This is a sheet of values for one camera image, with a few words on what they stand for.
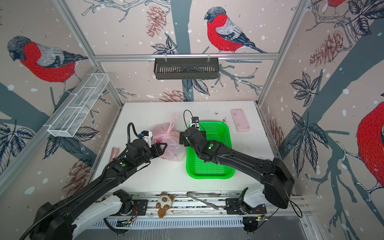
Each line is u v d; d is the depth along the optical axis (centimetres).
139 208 73
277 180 40
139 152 61
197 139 57
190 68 104
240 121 108
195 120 67
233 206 73
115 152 92
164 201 73
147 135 74
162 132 90
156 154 70
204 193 79
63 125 70
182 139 71
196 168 88
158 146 71
